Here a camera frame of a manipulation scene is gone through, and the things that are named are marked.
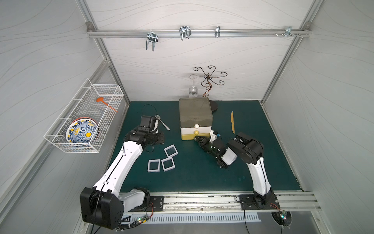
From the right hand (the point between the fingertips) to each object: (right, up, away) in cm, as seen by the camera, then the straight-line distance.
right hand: (195, 137), depth 94 cm
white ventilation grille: (-26, -35, -26) cm, 50 cm away
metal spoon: (-27, +12, +16) cm, 34 cm away
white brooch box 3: (-17, -15, -7) cm, 24 cm away
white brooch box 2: (-22, -18, -10) cm, 30 cm away
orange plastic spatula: (-52, +23, -16) cm, 59 cm away
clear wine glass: (-1, +31, +2) cm, 31 cm away
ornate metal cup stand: (+9, +36, +2) cm, 37 cm away
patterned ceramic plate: (-50, +8, -32) cm, 60 cm away
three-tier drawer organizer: (0, +14, -10) cm, 17 cm away
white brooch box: (-16, -6, -1) cm, 18 cm away
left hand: (-19, +2, -14) cm, 24 cm away
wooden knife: (+29, +10, +13) cm, 33 cm away
